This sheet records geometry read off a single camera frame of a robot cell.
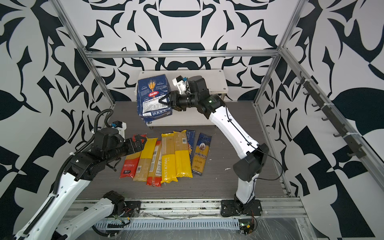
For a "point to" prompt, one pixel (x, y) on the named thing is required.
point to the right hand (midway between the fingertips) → (160, 101)
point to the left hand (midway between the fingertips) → (138, 138)
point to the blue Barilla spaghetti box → (191, 136)
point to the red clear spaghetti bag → (155, 175)
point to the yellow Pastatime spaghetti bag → (168, 172)
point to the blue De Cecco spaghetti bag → (201, 153)
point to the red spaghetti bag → (131, 162)
